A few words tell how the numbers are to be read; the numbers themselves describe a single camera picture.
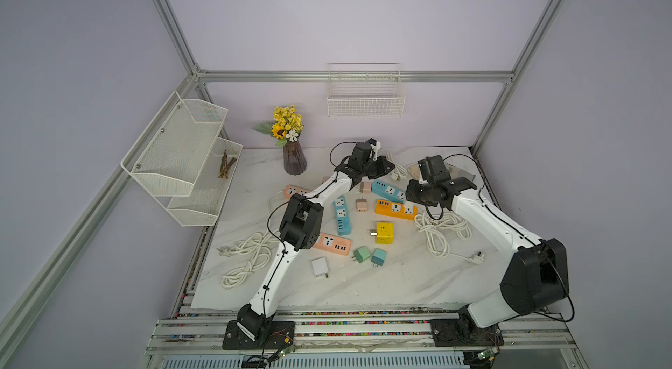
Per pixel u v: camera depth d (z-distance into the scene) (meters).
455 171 1.14
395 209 0.98
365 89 0.93
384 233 0.88
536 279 0.43
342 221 0.95
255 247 0.88
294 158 1.08
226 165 0.97
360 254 0.88
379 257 0.86
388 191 1.04
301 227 0.65
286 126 0.93
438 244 0.88
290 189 1.04
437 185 0.65
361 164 0.84
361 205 1.01
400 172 1.10
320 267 0.86
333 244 0.88
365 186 1.05
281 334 0.73
